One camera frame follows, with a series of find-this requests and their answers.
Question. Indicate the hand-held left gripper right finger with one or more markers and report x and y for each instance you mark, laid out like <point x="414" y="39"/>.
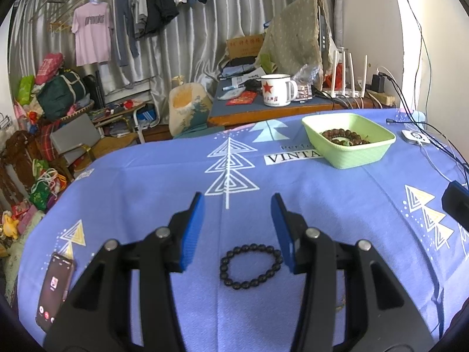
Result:
<point x="282" y="231"/>

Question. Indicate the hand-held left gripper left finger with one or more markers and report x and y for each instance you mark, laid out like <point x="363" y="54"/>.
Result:
<point x="192" y="227"/>

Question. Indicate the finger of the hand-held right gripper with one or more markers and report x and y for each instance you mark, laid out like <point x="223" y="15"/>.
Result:
<point x="456" y="201"/>

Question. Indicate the green plastic tray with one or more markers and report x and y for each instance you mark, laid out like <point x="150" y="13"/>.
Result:
<point x="351" y="157"/>

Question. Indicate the blue printed tablecloth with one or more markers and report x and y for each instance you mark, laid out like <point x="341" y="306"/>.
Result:
<point x="165" y="172"/>

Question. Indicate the white charger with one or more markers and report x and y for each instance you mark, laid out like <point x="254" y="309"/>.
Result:
<point x="416" y="137"/>

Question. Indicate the light blue device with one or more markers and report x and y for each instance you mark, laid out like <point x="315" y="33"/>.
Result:
<point x="419" y="117"/>

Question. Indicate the wooden desk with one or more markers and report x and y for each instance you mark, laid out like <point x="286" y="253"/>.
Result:
<point x="256" y="113"/>

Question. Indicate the blue striped box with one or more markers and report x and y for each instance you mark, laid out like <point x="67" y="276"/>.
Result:
<point x="148" y="115"/>

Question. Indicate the printed cushion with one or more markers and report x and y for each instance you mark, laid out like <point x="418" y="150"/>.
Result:
<point x="187" y="106"/>

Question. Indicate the red envelope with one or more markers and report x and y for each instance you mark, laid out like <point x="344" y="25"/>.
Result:
<point x="242" y="99"/>

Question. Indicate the white enamel mug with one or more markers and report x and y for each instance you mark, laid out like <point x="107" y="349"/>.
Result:
<point x="273" y="91"/>

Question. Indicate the black power adapter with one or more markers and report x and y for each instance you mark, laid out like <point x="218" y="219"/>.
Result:
<point x="377" y="83"/>

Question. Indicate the grey case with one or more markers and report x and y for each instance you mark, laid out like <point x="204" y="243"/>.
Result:
<point x="75" y="134"/>

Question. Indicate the white router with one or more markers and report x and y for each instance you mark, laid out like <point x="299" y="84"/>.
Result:
<point x="344" y="93"/>

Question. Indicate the black smartphone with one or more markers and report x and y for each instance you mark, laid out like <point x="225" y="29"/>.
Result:
<point x="55" y="293"/>

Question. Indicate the green gift bag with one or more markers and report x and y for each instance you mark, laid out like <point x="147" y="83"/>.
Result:
<point x="40" y="196"/>

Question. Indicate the clear plastic bag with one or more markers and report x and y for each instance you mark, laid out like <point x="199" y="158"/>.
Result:
<point x="307" y="75"/>

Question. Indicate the yellow toy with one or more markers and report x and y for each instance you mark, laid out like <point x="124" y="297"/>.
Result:
<point x="10" y="225"/>

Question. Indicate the cardboard box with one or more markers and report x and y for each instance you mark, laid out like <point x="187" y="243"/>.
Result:
<point x="243" y="47"/>

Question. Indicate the dark green duffel bag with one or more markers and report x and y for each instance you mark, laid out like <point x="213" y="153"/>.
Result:
<point x="58" y="91"/>

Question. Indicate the grey curtain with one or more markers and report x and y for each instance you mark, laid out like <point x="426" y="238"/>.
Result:
<point x="205" y="36"/>

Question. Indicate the beige dotted cloth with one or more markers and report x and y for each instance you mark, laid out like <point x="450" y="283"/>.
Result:
<point x="293" y="33"/>

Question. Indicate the grey hanging trousers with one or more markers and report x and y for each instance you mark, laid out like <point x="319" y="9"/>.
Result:
<point x="122" y="25"/>

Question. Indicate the pink red bag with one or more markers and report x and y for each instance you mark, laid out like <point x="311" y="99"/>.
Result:
<point x="49" y="68"/>

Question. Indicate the pink t-shirt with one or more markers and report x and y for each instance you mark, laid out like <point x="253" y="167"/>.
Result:
<point x="91" y="36"/>

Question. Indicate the bright green bag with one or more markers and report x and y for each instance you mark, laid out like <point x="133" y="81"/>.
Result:
<point x="25" y="90"/>

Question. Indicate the black t-shirt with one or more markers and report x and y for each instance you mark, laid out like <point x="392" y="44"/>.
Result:
<point x="159" y="3"/>

